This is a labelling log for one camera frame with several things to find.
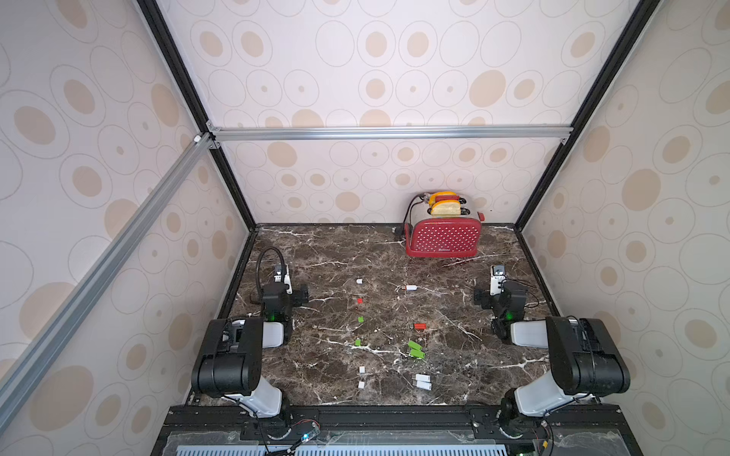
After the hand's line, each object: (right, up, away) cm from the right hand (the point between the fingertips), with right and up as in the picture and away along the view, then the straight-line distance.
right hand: (492, 283), depth 94 cm
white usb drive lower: (-26, -27, -15) cm, 40 cm away
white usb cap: (-45, 0, +8) cm, 46 cm away
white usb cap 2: (-43, -24, -11) cm, 51 cm away
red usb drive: (-25, -14, -3) cm, 28 cm away
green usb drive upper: (-27, -19, -7) cm, 34 cm away
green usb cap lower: (-45, -18, -7) cm, 49 cm away
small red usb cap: (-45, -6, +3) cm, 45 cm away
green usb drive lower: (-25, -21, -9) cm, 34 cm away
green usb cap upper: (-44, -12, -2) cm, 46 cm away
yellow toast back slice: (-15, +30, +5) cm, 34 cm away
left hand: (-66, +2, -1) cm, 66 cm away
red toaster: (-20, +16, +5) cm, 26 cm away
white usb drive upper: (-26, -26, -13) cm, 38 cm away
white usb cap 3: (-43, -27, -15) cm, 53 cm away
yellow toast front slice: (-15, +26, +3) cm, 30 cm away
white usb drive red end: (-26, -2, +6) cm, 27 cm away
